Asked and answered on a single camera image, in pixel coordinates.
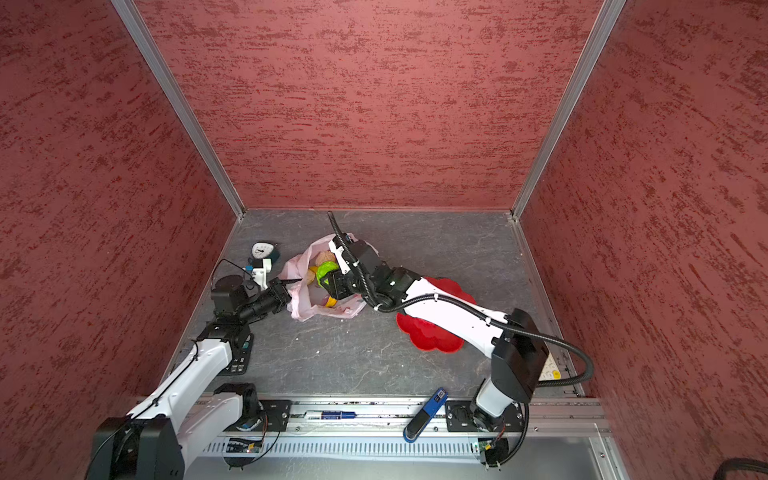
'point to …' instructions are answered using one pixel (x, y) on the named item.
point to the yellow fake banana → (330, 300)
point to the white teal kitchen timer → (265, 250)
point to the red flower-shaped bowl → (428, 336)
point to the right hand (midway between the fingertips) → (328, 285)
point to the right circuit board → (496, 450)
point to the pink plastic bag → (308, 302)
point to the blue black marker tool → (425, 415)
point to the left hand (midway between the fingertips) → (307, 286)
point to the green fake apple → (322, 270)
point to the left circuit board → (243, 445)
